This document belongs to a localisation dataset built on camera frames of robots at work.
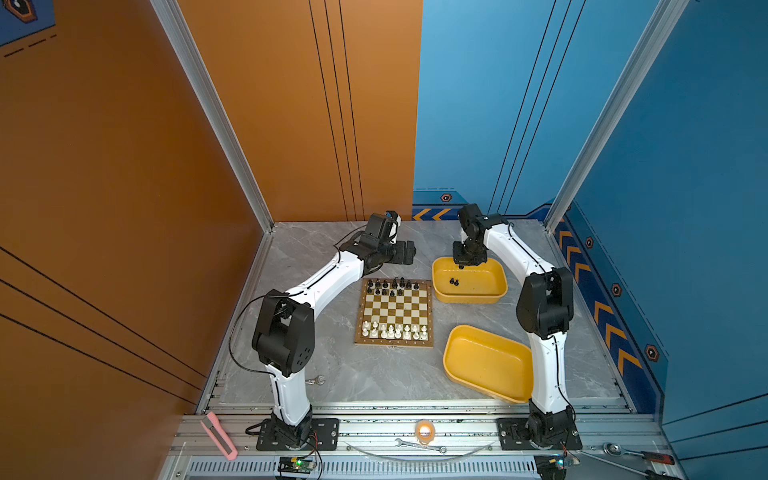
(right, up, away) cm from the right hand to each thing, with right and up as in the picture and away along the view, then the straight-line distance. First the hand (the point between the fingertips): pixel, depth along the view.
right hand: (458, 261), depth 98 cm
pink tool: (-66, -41, -24) cm, 82 cm away
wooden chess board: (-21, -16, -4) cm, 27 cm away
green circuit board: (-46, -48, -27) cm, 72 cm away
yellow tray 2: (+6, -29, -13) cm, 32 cm away
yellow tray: (+10, -8, +4) cm, 13 cm away
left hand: (-18, +5, -8) cm, 20 cm away
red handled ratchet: (+30, -43, -29) cm, 60 cm away
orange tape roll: (-14, -43, -26) cm, 52 cm away
